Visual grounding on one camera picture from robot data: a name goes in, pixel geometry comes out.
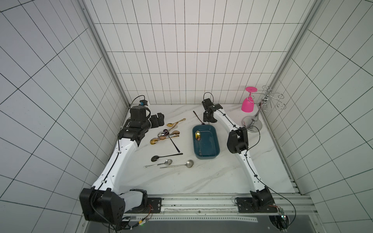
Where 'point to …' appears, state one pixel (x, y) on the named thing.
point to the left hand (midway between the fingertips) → (155, 119)
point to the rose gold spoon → (174, 132)
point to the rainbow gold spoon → (197, 135)
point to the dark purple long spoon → (202, 123)
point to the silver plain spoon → (161, 134)
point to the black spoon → (155, 158)
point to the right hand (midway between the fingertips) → (203, 118)
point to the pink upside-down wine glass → (247, 104)
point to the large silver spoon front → (189, 164)
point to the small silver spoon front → (167, 162)
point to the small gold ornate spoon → (170, 124)
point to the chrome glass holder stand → (251, 122)
